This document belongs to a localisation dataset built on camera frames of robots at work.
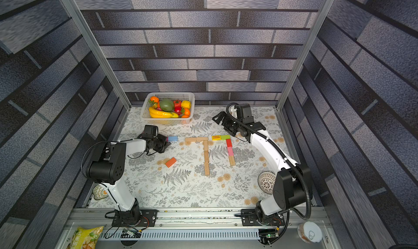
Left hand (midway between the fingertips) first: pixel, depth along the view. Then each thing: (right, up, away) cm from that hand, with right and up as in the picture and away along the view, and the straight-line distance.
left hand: (172, 139), depth 99 cm
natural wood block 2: (+18, 0, +2) cm, 18 cm away
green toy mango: (-6, +23, +9) cm, 25 cm away
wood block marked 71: (+21, -9, -4) cm, 23 cm away
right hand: (+27, +11, -16) cm, 34 cm away
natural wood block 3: (+22, -15, -9) cm, 28 cm away
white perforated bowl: (+53, -20, -16) cm, 59 cm away
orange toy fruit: (-16, +27, +14) cm, 35 cm away
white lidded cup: (+65, -35, -33) cm, 81 cm away
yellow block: (+28, +1, +2) cm, 28 cm away
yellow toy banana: (-13, +17, +5) cm, 22 cm away
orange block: (+1, -13, -6) cm, 14 cm away
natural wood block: (+11, 0, +2) cm, 11 cm away
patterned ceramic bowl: (-33, -25, -18) cm, 45 cm away
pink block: (+36, -7, -4) cm, 37 cm away
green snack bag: (-29, -37, -33) cm, 58 cm away
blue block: (0, 0, +3) cm, 3 cm away
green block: (+33, +1, +4) cm, 33 cm away
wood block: (+21, -4, 0) cm, 21 cm away
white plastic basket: (+6, +16, +11) cm, 20 cm away
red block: (+35, -2, +1) cm, 35 cm away
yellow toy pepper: (+6, +24, +15) cm, 29 cm away
